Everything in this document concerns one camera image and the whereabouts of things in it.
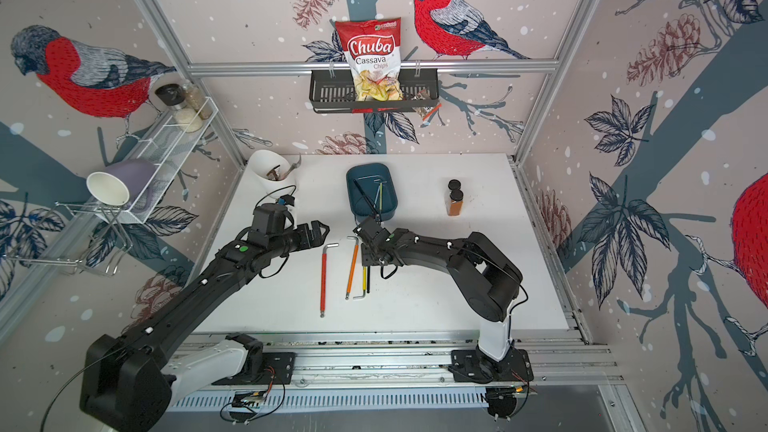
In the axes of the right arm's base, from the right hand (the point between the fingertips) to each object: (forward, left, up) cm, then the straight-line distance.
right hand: (369, 254), depth 92 cm
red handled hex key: (-7, +14, -2) cm, 15 cm away
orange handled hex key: (+7, +5, -2) cm, 8 cm away
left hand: (+1, +12, +14) cm, 19 cm away
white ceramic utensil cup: (+27, +37, +9) cm, 46 cm away
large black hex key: (-7, 0, -3) cm, 7 cm away
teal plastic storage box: (+32, 0, -1) cm, 32 cm away
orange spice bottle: (+17, -28, +5) cm, 33 cm away
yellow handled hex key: (-9, +1, -3) cm, 9 cm away
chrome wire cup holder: (-14, +55, +31) cm, 65 cm away
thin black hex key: (+23, +3, -2) cm, 24 cm away
